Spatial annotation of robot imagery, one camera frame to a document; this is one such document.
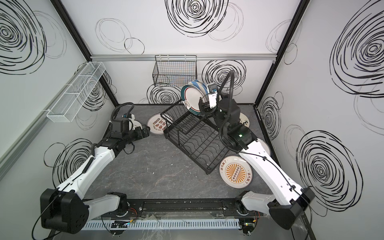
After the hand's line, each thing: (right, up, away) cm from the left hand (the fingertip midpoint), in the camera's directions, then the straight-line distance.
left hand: (144, 129), depth 83 cm
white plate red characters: (+1, +2, +25) cm, 25 cm away
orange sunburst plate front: (+53, -25, +3) cm, 59 cm away
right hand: (+34, +16, -20) cm, 43 cm away
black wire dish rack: (+32, -8, +17) cm, 36 cm away
